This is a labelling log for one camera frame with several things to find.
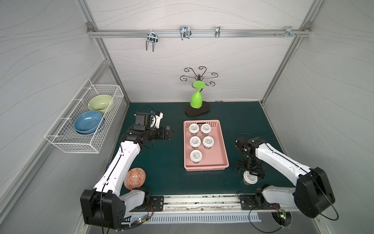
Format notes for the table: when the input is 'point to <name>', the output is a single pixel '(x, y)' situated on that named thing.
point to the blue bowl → (87, 122)
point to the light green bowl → (100, 102)
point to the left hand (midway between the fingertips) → (167, 131)
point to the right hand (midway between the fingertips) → (247, 173)
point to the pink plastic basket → (215, 159)
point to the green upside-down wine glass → (196, 99)
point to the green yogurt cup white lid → (208, 141)
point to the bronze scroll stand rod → (199, 77)
